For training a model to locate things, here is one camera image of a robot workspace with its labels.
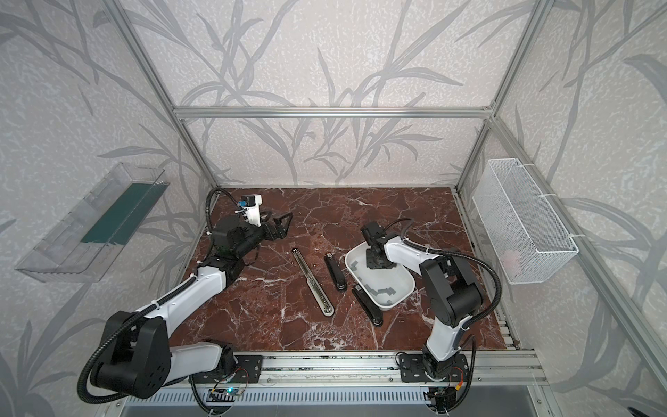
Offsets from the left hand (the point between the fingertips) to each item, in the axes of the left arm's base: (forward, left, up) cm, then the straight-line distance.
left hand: (285, 206), depth 81 cm
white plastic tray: (-17, -34, -23) cm, 44 cm away
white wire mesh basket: (-17, -63, +12) cm, 66 cm away
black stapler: (-13, -16, -21) cm, 29 cm away
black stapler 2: (-24, -27, -20) cm, 41 cm away
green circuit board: (-47, +13, -24) cm, 54 cm away
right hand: (-4, -31, -23) cm, 39 cm away
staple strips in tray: (-18, -35, -24) cm, 46 cm away
